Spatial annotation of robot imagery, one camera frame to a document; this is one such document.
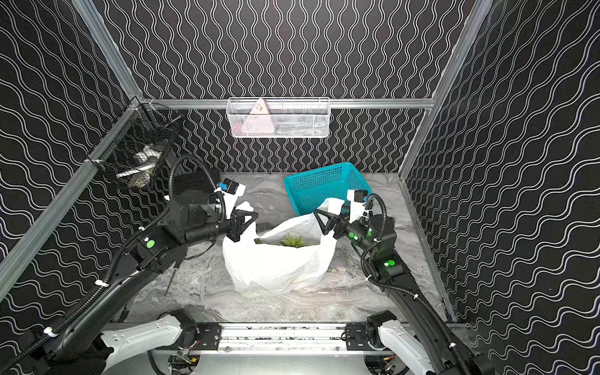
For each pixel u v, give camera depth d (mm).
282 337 763
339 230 625
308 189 1129
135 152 920
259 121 901
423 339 552
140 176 748
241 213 563
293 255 693
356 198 614
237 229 543
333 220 606
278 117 978
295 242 703
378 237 515
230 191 541
